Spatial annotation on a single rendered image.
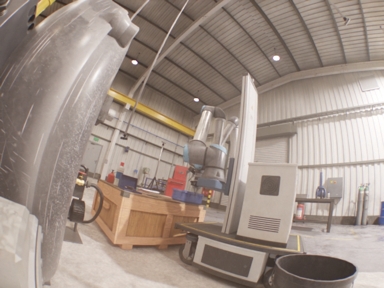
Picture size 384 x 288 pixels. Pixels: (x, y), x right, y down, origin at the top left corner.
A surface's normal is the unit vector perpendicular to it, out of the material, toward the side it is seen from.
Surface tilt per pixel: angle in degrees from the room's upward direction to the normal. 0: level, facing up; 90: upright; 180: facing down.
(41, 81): 89
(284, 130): 90
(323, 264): 87
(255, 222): 90
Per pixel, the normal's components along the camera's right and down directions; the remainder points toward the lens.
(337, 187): -0.74, -0.34
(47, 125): 0.93, 0.15
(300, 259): -0.24, -0.39
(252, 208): -0.56, -0.36
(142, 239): 0.72, -0.07
